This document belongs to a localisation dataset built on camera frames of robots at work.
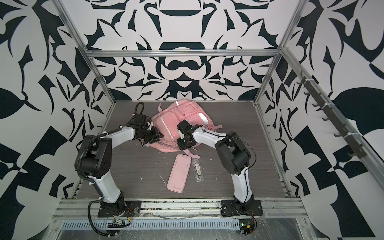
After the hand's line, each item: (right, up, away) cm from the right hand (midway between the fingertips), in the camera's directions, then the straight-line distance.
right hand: (181, 145), depth 94 cm
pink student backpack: (-11, +15, +9) cm, 20 cm away
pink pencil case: (-1, -17, -13) cm, 22 cm away
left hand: (-11, +7, +1) cm, 13 cm away
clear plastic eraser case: (+10, -13, -9) cm, 19 cm away
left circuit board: (-30, -34, -21) cm, 49 cm away
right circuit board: (+32, -33, -23) cm, 52 cm away
